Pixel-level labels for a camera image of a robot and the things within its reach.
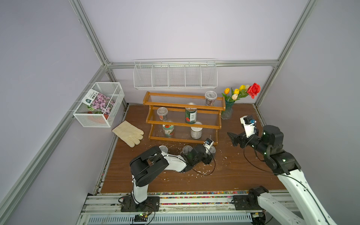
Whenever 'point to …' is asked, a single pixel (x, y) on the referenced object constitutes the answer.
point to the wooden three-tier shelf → (184, 118)
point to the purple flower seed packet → (98, 101)
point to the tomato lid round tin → (168, 130)
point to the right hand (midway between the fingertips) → (236, 128)
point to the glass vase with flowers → (230, 96)
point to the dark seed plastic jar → (210, 97)
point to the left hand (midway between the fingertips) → (211, 151)
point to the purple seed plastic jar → (186, 149)
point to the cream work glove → (129, 133)
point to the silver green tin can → (163, 148)
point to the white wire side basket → (89, 116)
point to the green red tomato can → (191, 115)
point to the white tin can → (196, 132)
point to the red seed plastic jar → (162, 112)
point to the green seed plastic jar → (212, 150)
